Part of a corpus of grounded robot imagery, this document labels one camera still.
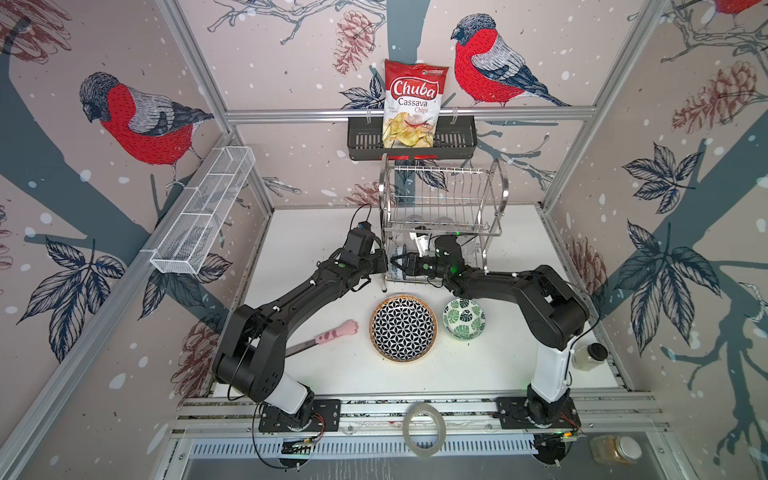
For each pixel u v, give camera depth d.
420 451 0.65
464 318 0.87
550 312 0.51
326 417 0.73
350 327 0.88
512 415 0.73
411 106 0.84
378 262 0.78
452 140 0.95
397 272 0.88
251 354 0.43
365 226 0.80
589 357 0.75
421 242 0.84
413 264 0.81
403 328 0.87
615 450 0.61
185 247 0.70
